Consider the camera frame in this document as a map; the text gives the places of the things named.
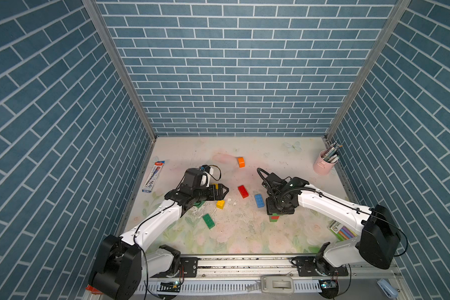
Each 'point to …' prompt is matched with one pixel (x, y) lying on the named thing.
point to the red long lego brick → (243, 191)
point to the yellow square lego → (220, 204)
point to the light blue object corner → (390, 292)
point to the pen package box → (153, 176)
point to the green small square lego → (272, 220)
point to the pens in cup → (331, 153)
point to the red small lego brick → (274, 217)
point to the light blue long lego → (259, 200)
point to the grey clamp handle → (274, 284)
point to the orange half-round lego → (240, 160)
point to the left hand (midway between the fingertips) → (225, 191)
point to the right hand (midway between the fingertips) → (274, 212)
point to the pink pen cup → (320, 166)
